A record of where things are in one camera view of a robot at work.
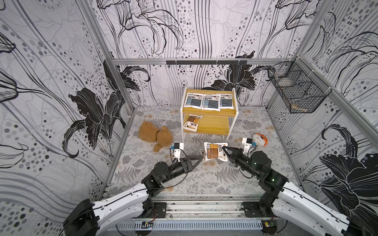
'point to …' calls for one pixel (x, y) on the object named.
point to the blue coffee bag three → (226, 101)
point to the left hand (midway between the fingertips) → (204, 163)
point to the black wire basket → (302, 90)
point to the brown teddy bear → (149, 132)
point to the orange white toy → (260, 139)
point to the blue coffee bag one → (194, 100)
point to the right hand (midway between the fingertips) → (223, 147)
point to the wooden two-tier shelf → (220, 123)
